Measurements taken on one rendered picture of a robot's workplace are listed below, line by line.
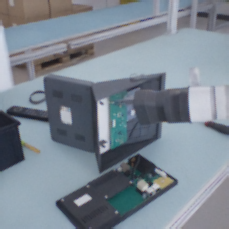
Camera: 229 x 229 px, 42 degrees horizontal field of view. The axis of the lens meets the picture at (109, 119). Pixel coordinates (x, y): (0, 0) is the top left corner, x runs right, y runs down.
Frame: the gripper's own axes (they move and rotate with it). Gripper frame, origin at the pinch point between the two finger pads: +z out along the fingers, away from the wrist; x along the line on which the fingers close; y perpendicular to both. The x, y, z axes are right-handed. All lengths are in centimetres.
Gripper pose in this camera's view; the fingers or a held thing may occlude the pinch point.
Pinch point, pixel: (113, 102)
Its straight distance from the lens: 71.3
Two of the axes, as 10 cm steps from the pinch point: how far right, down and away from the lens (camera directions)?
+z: -9.3, 0.5, 3.6
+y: -2.0, 7.4, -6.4
